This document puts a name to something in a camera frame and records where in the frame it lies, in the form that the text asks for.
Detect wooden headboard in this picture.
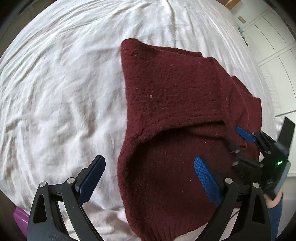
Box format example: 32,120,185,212
217,0,240,10

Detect white wardrobe doors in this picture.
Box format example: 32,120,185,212
231,1,295,128

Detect dark red knit sweater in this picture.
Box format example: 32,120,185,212
117,39,262,240

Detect person's right hand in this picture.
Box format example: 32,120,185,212
264,189,283,209

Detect purple object at bedside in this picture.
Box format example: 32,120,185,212
13,206,29,237

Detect white bed sheet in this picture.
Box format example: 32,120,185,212
1,1,276,240

